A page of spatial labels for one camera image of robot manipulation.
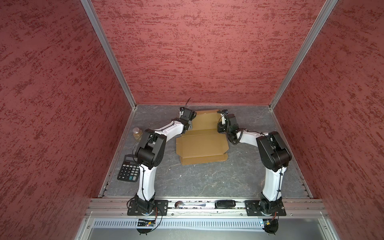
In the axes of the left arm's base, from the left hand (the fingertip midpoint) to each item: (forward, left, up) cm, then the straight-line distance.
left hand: (184, 125), depth 101 cm
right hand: (+1, -23, 0) cm, 23 cm away
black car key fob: (-47, -23, -4) cm, 53 cm away
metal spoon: (-47, 0, -6) cm, 47 cm away
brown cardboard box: (-11, -14, -4) cm, 18 cm away
